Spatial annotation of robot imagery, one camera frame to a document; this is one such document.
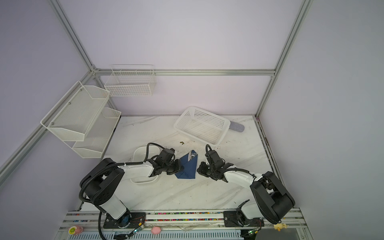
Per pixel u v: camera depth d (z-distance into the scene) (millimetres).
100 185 457
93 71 906
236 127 1110
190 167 912
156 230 699
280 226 681
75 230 671
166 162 752
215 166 689
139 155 957
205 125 1142
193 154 973
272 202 426
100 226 716
